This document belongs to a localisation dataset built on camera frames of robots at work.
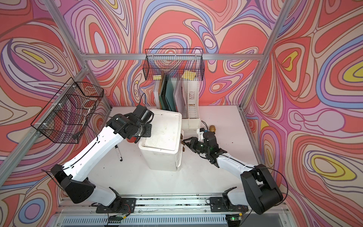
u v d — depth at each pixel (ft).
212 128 3.31
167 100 2.90
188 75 2.98
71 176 1.30
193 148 2.44
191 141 2.51
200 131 2.67
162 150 2.21
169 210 2.41
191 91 3.65
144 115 1.81
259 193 1.38
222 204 2.31
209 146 2.18
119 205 2.34
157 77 2.69
